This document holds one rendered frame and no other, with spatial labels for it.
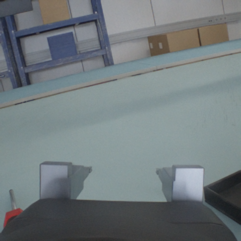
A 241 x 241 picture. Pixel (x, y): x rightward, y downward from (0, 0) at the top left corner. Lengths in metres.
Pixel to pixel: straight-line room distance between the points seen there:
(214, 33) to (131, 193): 3.59
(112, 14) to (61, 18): 0.86
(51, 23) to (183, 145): 3.57
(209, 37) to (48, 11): 1.94
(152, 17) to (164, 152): 4.28
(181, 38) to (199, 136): 3.27
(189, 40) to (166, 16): 1.09
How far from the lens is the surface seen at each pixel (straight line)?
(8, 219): 0.26
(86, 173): 0.16
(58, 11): 3.91
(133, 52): 4.49
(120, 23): 4.46
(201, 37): 3.74
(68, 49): 3.91
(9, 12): 2.18
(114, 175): 0.32
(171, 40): 3.58
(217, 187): 0.25
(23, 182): 0.37
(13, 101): 1.67
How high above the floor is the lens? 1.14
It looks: 15 degrees down
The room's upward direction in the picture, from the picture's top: 12 degrees counter-clockwise
